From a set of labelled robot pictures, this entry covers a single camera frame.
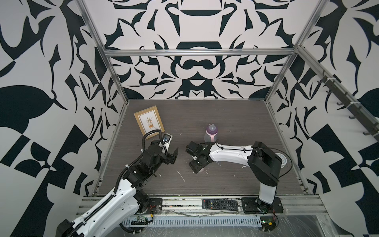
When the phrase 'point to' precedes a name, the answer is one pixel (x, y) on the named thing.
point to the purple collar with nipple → (211, 129)
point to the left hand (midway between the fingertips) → (167, 142)
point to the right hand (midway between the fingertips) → (196, 163)
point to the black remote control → (220, 204)
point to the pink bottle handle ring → (212, 136)
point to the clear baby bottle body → (207, 138)
